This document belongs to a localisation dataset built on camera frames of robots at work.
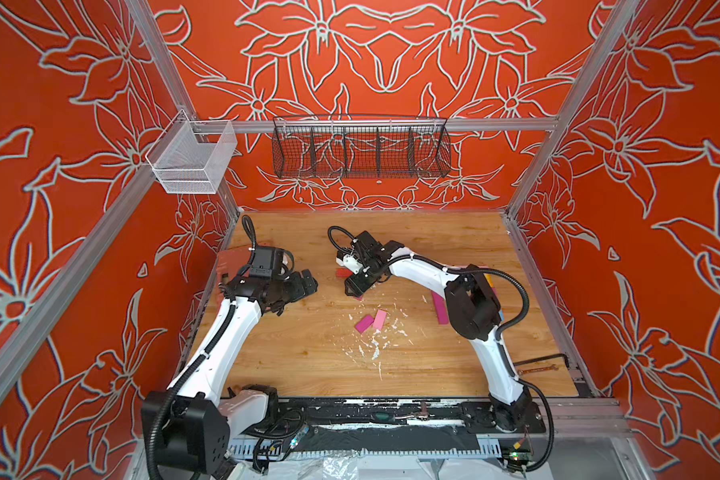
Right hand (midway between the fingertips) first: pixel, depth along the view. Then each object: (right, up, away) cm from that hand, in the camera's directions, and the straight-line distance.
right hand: (351, 281), depth 94 cm
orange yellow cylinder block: (+47, 0, +4) cm, 47 cm away
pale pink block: (+9, -12, -5) cm, 15 cm away
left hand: (-13, +1, -13) cm, 18 cm away
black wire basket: (+3, +45, +4) cm, 45 cm away
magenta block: (+4, -12, -4) cm, 14 cm away
